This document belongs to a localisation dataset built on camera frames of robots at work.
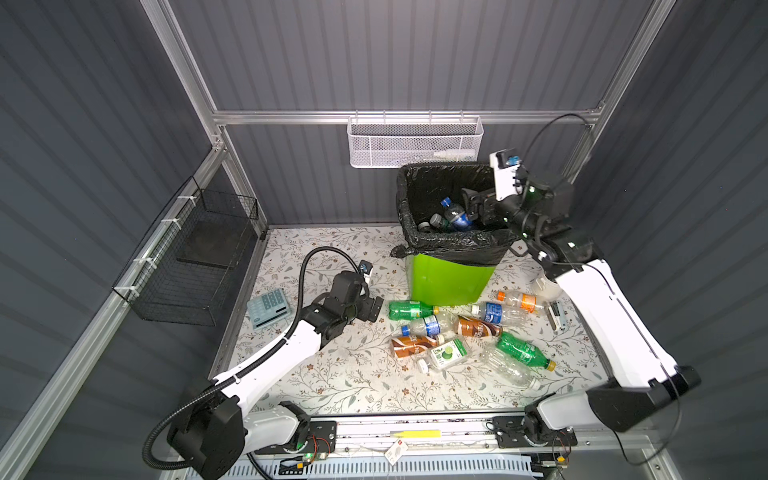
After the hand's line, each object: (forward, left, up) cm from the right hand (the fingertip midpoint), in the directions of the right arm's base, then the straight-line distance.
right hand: (488, 184), depth 65 cm
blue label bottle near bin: (-10, -8, -41) cm, 43 cm away
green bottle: (-7, +18, -44) cm, 48 cm away
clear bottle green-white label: (+16, +8, -27) cm, 32 cm away
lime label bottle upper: (-23, +8, -42) cm, 48 cm away
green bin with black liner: (-8, +8, -16) cm, 19 cm away
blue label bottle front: (+12, +1, -23) cm, 26 cm away
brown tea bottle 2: (-15, -2, -40) cm, 43 cm away
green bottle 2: (-21, -15, -41) cm, 48 cm away
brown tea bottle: (-20, +17, -41) cm, 48 cm away
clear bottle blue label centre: (-14, +9, -42) cm, 45 cm away
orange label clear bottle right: (-6, -20, -42) cm, 47 cm away
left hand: (-9, +30, -30) cm, 43 cm away
